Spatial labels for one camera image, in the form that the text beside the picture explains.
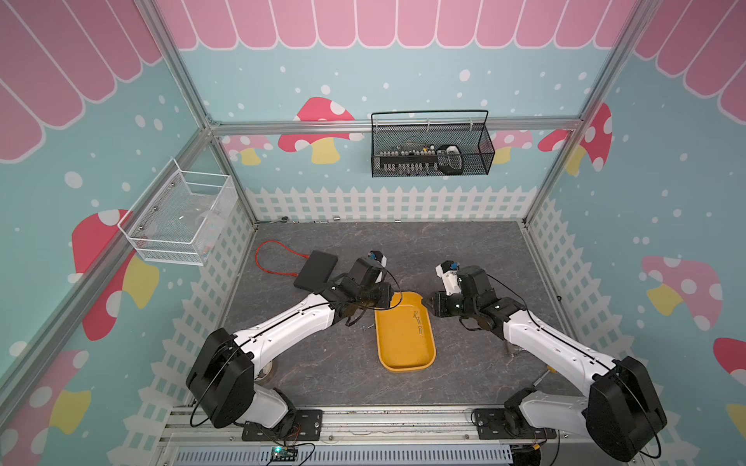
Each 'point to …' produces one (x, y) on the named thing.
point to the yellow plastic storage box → (405, 335)
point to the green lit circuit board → (284, 453)
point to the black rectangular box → (316, 271)
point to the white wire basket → (179, 217)
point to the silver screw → (367, 327)
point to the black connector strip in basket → (407, 162)
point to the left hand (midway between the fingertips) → (390, 295)
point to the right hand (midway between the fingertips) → (426, 299)
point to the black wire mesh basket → (431, 143)
